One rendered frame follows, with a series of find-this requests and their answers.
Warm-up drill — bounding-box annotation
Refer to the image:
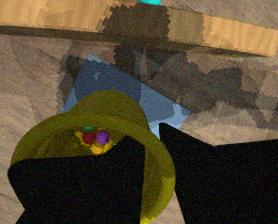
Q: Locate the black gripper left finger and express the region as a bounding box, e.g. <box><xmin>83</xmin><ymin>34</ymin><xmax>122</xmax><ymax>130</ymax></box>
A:
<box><xmin>7</xmin><ymin>135</ymin><xmax>145</xmax><ymax>224</ymax></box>

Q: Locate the olive yellow cup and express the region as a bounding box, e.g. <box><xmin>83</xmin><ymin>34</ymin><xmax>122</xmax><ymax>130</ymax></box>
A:
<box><xmin>10</xmin><ymin>90</ymin><xmax>175</xmax><ymax>224</ymax></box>

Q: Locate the dark red marble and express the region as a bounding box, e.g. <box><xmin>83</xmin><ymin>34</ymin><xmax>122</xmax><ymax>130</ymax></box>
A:
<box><xmin>82</xmin><ymin>131</ymin><xmax>96</xmax><ymax>145</ymax></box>

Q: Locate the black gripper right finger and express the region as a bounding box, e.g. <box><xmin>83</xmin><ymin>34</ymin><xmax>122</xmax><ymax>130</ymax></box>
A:
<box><xmin>159</xmin><ymin>123</ymin><xmax>278</xmax><ymax>224</ymax></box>

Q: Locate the purple marble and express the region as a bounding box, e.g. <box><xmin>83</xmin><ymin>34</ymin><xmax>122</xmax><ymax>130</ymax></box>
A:
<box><xmin>96</xmin><ymin>131</ymin><xmax>110</xmax><ymax>145</ymax></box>

